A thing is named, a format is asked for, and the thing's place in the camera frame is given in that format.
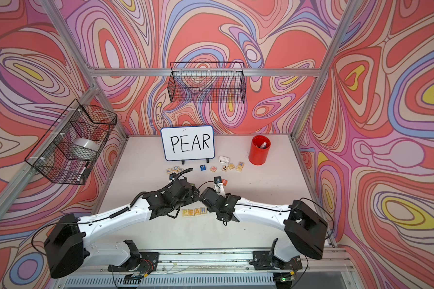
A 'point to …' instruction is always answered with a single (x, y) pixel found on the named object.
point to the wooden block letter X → (242, 164)
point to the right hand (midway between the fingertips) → (218, 203)
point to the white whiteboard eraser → (223, 159)
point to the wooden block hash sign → (231, 166)
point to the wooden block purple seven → (224, 168)
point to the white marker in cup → (263, 145)
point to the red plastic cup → (259, 150)
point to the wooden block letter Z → (213, 169)
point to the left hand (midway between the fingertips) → (195, 196)
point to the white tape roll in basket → (86, 143)
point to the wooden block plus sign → (239, 168)
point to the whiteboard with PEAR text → (186, 143)
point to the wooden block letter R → (203, 210)
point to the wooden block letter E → (191, 212)
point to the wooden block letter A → (197, 211)
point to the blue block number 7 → (202, 167)
